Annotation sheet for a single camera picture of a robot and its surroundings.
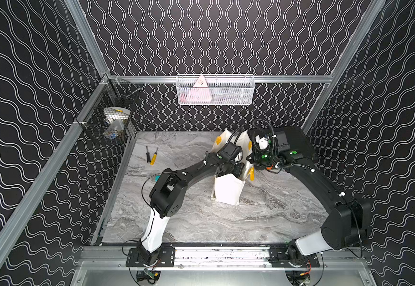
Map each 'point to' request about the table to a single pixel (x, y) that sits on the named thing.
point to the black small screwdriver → (148, 159)
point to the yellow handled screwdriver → (154, 158)
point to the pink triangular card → (200, 92)
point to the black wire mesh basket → (105, 118)
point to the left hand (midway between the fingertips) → (240, 168)
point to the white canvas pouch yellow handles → (228, 188)
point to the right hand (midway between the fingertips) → (247, 156)
